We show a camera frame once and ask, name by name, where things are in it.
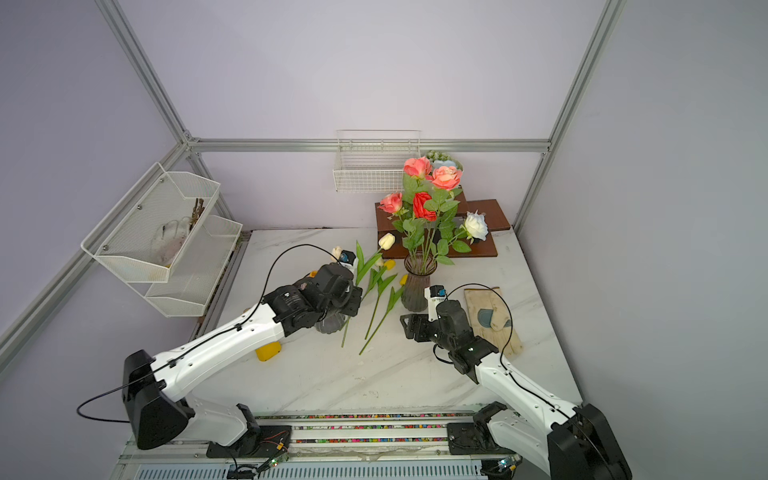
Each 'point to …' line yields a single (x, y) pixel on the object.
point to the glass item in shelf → (168, 236)
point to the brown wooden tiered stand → (456, 228)
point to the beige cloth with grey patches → (491, 320)
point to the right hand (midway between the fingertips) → (413, 321)
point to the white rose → (475, 226)
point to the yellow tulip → (380, 282)
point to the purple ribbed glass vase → (418, 267)
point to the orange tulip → (393, 299)
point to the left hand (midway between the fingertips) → (353, 294)
